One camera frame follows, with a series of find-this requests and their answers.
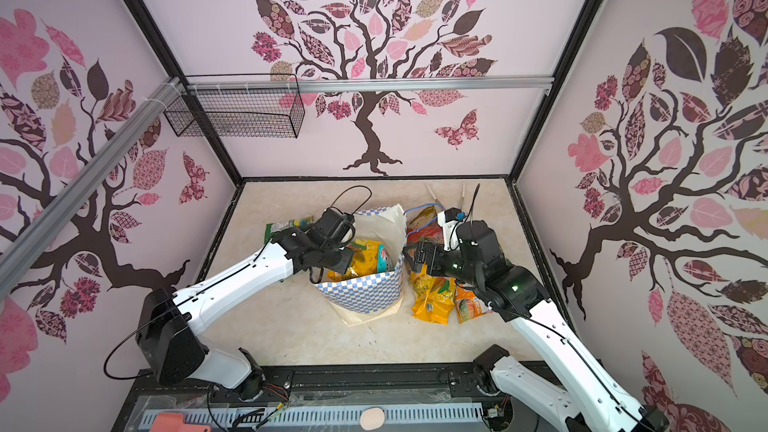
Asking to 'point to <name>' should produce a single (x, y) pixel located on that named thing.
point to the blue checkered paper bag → (369, 298)
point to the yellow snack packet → (434, 297)
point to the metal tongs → (464, 184)
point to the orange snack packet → (468, 305)
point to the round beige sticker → (372, 419)
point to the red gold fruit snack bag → (423, 223)
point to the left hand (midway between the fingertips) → (343, 261)
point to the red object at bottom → (174, 422)
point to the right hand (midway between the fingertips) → (418, 248)
